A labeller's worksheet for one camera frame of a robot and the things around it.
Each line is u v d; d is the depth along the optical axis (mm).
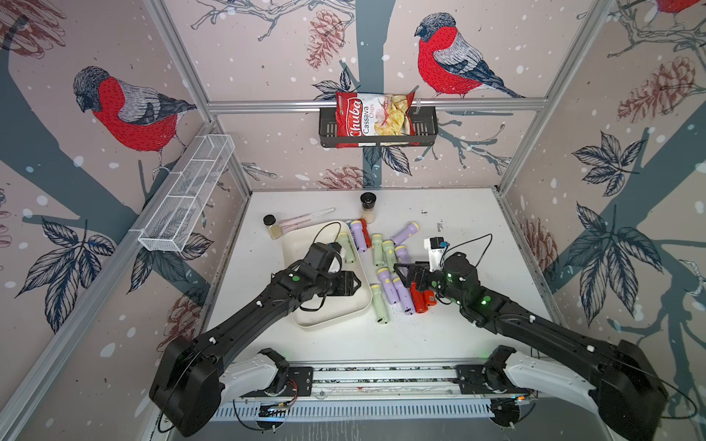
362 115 875
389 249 978
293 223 1097
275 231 1029
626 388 389
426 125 951
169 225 713
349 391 728
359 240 976
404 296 860
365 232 1025
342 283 699
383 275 908
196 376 386
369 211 1065
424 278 687
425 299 860
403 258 974
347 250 993
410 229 1045
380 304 857
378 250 978
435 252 712
